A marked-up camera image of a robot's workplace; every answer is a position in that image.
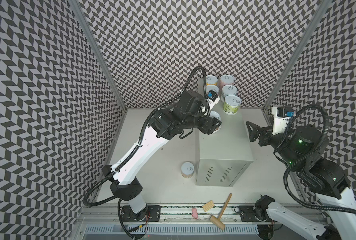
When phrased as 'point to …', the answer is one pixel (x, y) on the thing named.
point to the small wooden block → (208, 206)
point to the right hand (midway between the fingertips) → (258, 125)
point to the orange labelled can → (187, 169)
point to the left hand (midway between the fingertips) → (212, 120)
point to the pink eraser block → (194, 213)
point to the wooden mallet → (217, 221)
